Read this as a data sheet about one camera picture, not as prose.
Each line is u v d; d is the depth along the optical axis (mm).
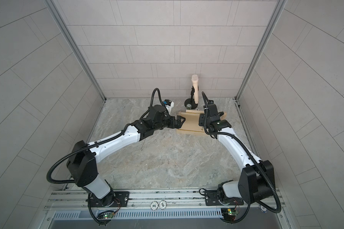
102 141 467
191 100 1103
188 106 1049
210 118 613
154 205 693
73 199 721
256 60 922
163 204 694
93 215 659
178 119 694
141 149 888
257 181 399
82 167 423
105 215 651
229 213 679
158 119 612
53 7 712
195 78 938
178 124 695
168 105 696
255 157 434
